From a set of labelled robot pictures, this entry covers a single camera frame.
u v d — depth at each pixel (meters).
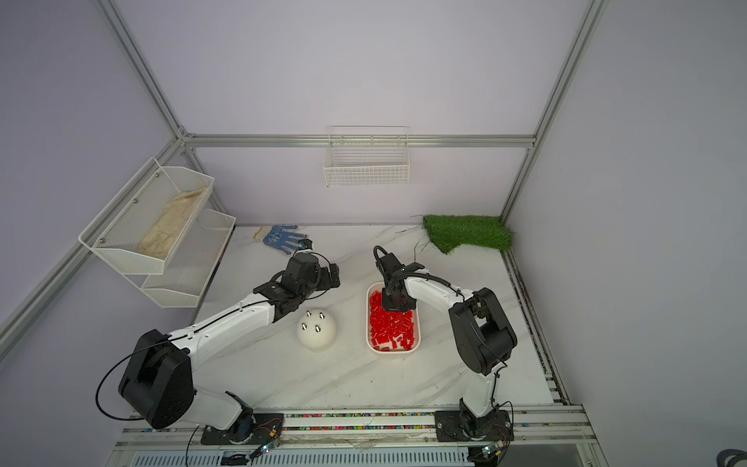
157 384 0.42
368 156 0.95
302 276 0.65
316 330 0.80
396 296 0.81
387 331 0.90
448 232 1.11
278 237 1.17
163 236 0.76
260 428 0.73
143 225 0.78
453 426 0.73
